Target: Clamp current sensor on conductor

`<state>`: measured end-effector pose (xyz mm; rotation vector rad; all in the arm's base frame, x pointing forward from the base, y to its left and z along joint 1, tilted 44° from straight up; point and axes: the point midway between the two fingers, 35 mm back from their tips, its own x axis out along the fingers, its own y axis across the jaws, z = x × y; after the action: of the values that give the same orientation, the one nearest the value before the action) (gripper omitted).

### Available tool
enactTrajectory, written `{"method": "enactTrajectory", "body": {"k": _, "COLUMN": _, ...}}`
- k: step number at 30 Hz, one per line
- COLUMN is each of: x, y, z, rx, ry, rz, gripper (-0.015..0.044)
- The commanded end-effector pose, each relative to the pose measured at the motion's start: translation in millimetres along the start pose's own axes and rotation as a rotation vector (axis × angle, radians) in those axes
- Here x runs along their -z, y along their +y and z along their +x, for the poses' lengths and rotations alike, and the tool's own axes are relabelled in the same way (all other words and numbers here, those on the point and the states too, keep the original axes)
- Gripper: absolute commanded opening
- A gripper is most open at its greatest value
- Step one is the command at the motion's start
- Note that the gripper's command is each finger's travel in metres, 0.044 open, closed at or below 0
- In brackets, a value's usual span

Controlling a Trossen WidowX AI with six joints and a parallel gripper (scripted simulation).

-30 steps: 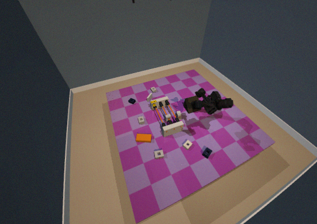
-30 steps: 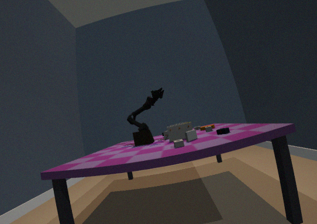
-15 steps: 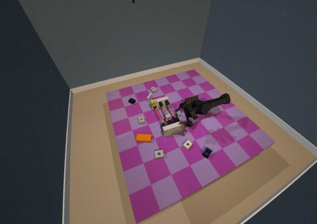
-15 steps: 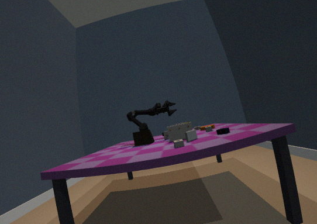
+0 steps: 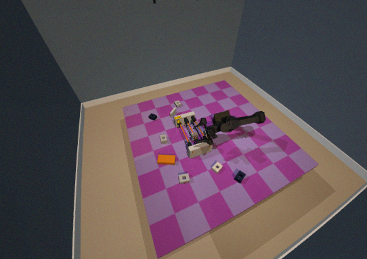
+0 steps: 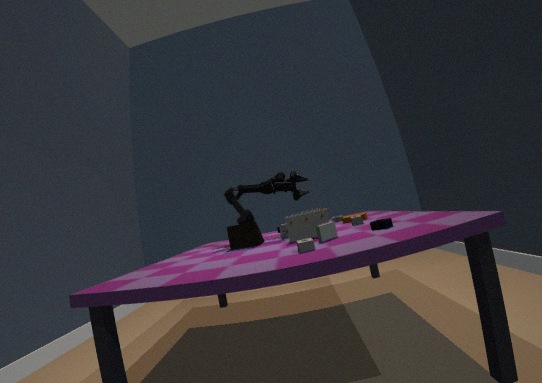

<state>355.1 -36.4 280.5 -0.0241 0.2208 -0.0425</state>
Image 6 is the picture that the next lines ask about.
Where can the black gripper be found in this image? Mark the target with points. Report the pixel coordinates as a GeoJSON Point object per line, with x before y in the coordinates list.
{"type": "Point", "coordinates": [291, 186]}

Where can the orange rectangular block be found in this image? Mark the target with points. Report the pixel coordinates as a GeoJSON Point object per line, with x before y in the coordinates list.
{"type": "Point", "coordinates": [346, 219]}

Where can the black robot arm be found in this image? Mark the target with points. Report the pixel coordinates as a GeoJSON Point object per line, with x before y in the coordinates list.
{"type": "Point", "coordinates": [264, 187]}

